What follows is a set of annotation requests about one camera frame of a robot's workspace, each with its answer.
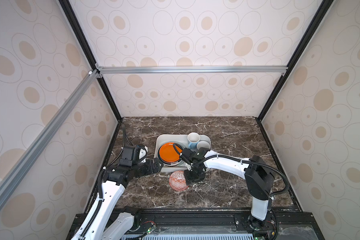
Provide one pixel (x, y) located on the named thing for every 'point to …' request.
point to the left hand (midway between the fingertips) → (159, 164)
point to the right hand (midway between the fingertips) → (189, 183)
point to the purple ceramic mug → (203, 144)
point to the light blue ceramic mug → (193, 138)
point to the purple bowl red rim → (177, 180)
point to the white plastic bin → (206, 138)
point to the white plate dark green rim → (159, 146)
